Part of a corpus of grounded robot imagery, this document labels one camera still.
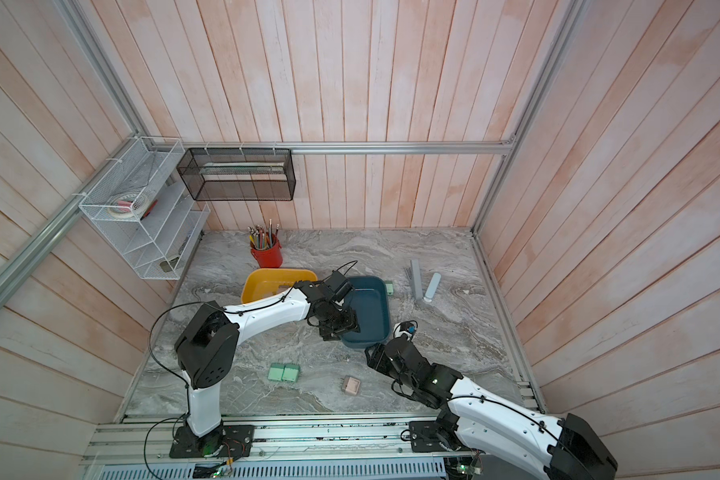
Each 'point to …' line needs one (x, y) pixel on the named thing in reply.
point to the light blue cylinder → (432, 287)
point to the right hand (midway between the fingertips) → (371, 352)
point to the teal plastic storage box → (370, 301)
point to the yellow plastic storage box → (264, 282)
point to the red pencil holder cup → (267, 250)
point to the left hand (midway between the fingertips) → (352, 336)
